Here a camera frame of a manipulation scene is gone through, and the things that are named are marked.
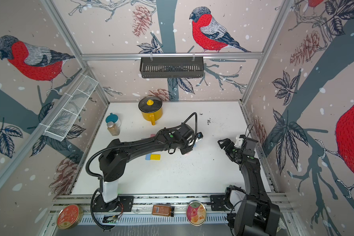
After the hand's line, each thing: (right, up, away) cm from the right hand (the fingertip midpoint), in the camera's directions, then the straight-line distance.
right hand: (222, 143), depth 85 cm
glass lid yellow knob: (-47, +24, +18) cm, 56 cm away
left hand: (-18, 0, 0) cm, 18 cm away
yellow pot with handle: (-44, +15, +12) cm, 48 cm away
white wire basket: (-84, +20, -10) cm, 87 cm away
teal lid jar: (-75, +15, +18) cm, 79 cm away
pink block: (-45, +2, +16) cm, 48 cm away
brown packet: (-34, -29, -17) cm, 48 cm away
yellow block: (-41, -9, +2) cm, 42 cm away
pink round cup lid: (-18, -30, -17) cm, 39 cm away
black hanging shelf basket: (-32, +52, +21) cm, 64 cm away
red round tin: (-77, -31, -18) cm, 85 cm away
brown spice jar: (-70, +8, +10) cm, 71 cm away
